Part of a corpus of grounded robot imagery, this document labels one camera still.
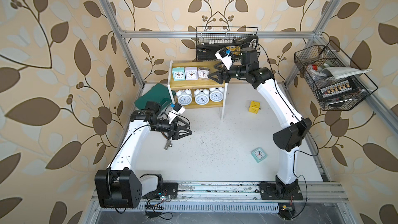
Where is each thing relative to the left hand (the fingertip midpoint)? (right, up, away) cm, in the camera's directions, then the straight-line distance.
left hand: (188, 130), depth 71 cm
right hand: (+11, +29, +4) cm, 31 cm away
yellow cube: (+40, +9, +28) cm, 50 cm away
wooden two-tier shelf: (-8, +21, +4) cm, 23 cm away
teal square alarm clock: (+38, -16, +13) cm, 43 cm away
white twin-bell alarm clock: (-3, +15, +13) cm, 21 cm away
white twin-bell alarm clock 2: (+6, +16, +13) cm, 21 cm away
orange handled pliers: (-13, -12, +18) cm, 25 cm away
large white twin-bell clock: (+15, +17, +15) cm, 27 cm away
